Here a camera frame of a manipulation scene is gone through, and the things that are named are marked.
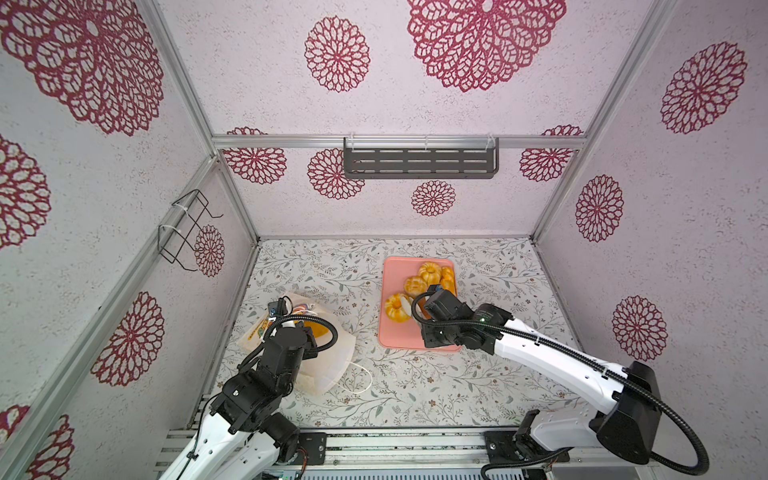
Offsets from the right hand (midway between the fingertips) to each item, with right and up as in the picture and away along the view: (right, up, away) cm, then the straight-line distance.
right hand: (423, 328), depth 78 cm
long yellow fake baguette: (-30, -2, +9) cm, 31 cm away
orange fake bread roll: (0, +10, +23) cm, 25 cm away
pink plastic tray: (-6, +15, +33) cm, 37 cm away
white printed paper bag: (-29, -13, +5) cm, 32 cm away
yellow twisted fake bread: (+13, +11, +28) cm, 33 cm away
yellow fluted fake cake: (+7, +14, +28) cm, 32 cm away
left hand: (-30, +1, -5) cm, 30 cm away
